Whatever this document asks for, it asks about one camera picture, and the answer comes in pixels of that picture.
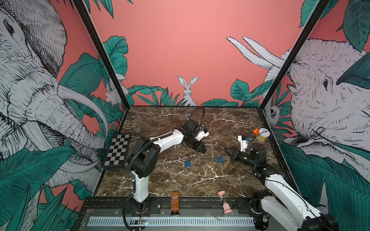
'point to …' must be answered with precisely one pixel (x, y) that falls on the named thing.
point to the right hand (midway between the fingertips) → (223, 148)
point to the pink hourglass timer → (227, 210)
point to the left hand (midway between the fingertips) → (206, 148)
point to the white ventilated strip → (173, 221)
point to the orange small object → (255, 131)
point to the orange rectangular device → (175, 204)
